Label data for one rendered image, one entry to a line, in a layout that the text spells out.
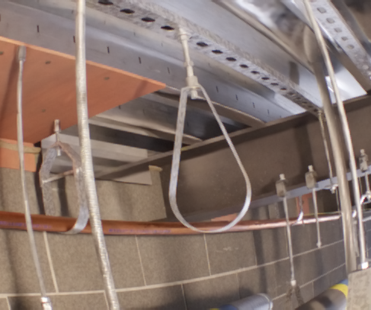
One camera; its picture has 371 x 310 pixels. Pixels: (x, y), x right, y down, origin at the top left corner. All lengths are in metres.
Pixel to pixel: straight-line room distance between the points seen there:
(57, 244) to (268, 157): 0.70
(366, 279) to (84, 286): 0.97
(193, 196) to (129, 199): 0.21
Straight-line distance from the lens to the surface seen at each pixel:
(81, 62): 0.43
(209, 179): 1.72
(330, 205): 3.45
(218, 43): 0.89
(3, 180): 1.27
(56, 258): 1.35
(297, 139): 1.60
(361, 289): 0.60
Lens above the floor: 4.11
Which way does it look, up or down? 12 degrees up
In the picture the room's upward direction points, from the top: 9 degrees counter-clockwise
